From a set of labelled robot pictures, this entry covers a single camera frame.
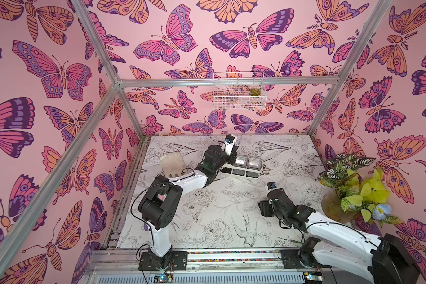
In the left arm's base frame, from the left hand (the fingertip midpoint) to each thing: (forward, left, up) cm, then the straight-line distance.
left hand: (239, 144), depth 86 cm
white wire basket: (+29, -2, +11) cm, 31 cm away
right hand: (-22, -12, -18) cm, 31 cm away
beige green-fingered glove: (+4, +38, -23) cm, 45 cm away
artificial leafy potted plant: (-26, -43, +1) cm, 50 cm away
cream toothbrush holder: (-3, -3, -14) cm, 15 cm away
